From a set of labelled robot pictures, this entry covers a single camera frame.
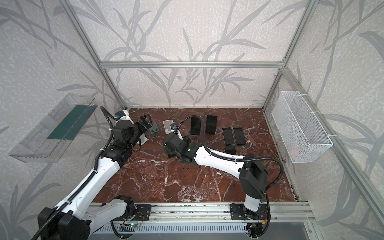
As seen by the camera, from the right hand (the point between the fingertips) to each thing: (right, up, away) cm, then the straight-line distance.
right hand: (174, 136), depth 81 cm
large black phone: (+34, -5, +21) cm, 40 cm away
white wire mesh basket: (+58, +2, -19) cm, 61 cm away
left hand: (-13, +12, -5) cm, 18 cm away
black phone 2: (+42, -3, +24) cm, 48 cm away
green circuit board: (-17, -41, -10) cm, 46 cm away
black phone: (+11, +5, +19) cm, 23 cm away
